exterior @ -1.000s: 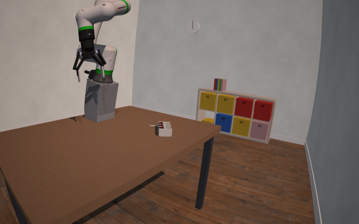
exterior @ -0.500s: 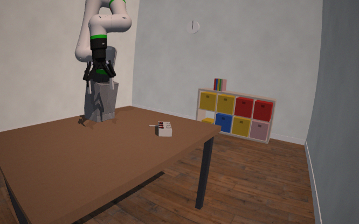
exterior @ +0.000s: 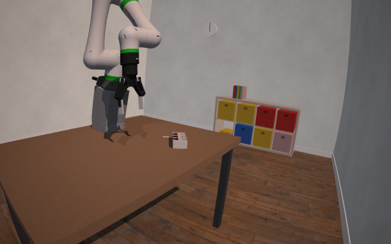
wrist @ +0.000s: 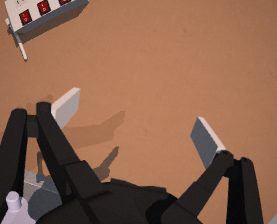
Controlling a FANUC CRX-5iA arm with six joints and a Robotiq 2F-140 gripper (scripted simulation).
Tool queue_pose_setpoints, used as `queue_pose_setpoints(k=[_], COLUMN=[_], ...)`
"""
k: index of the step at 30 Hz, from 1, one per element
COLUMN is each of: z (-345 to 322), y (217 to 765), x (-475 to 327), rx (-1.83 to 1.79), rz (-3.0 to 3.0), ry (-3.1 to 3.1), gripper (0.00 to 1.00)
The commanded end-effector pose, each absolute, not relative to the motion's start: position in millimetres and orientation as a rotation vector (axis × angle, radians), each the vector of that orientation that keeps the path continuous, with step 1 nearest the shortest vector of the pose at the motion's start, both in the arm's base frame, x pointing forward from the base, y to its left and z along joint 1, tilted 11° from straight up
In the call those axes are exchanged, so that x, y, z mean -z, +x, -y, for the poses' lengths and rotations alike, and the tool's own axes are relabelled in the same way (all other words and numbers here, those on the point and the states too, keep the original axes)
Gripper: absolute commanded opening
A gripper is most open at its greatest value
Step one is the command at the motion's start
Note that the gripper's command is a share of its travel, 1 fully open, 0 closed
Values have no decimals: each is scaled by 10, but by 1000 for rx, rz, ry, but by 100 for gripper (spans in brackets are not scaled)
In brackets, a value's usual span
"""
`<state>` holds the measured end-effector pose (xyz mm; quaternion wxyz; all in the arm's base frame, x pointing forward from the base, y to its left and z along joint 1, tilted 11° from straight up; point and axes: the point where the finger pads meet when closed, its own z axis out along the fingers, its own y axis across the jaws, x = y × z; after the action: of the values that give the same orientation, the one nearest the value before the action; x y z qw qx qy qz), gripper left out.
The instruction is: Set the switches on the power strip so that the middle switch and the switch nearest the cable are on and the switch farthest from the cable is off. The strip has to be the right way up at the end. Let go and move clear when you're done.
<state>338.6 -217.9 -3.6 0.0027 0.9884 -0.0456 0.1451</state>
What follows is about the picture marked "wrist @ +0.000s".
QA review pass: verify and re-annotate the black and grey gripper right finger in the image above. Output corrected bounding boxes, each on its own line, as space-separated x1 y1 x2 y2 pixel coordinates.
157 117 264 224

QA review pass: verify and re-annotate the white power strip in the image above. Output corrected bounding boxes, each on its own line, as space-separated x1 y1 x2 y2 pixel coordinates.
5 0 89 60

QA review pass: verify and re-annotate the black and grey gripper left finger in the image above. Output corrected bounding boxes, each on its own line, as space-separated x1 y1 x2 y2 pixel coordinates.
0 87 127 224

